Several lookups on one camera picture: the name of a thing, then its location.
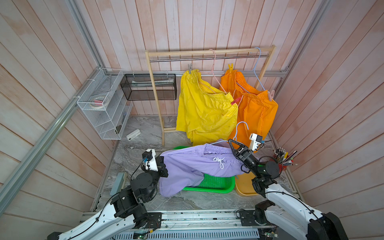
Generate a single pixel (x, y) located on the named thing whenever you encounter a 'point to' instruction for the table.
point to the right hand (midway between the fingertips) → (228, 141)
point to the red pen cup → (281, 157)
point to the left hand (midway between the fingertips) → (162, 155)
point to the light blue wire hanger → (234, 138)
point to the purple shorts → (187, 167)
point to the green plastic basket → (225, 184)
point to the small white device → (133, 134)
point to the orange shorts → (257, 107)
